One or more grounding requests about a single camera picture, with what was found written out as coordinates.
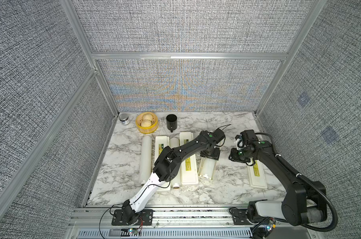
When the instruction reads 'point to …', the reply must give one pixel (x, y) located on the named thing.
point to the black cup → (171, 120)
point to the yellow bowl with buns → (146, 122)
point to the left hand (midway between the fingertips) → (216, 157)
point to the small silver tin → (124, 119)
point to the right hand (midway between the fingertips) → (232, 153)
